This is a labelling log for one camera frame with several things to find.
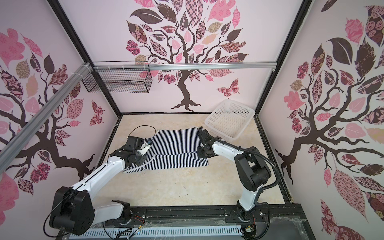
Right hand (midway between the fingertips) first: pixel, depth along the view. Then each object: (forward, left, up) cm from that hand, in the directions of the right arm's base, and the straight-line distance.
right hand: (201, 152), depth 94 cm
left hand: (-5, +38, +6) cm, 39 cm away
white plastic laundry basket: (+30, -23, -3) cm, 38 cm away
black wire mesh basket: (+39, +43, +31) cm, 66 cm away
